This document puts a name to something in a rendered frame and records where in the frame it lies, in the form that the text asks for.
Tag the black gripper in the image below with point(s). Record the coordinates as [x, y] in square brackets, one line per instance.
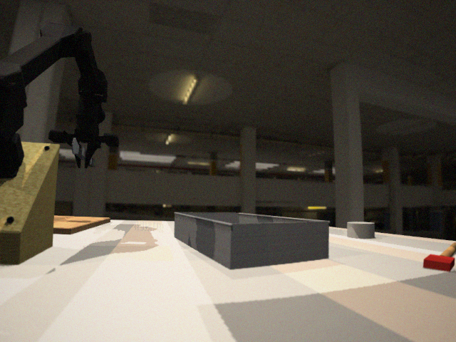
[86, 125]

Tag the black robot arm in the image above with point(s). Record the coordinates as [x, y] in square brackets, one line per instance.
[24, 65]

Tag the grey cylinder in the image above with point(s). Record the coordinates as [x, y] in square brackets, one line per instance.
[361, 230]

